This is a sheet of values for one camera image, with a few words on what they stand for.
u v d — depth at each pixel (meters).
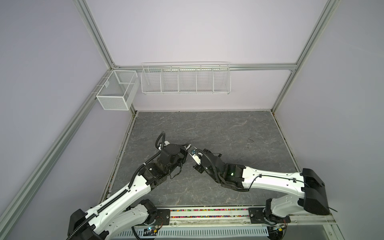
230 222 0.74
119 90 0.99
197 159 0.59
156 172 0.54
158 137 0.62
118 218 0.52
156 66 0.92
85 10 0.70
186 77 0.98
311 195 0.39
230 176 0.53
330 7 0.70
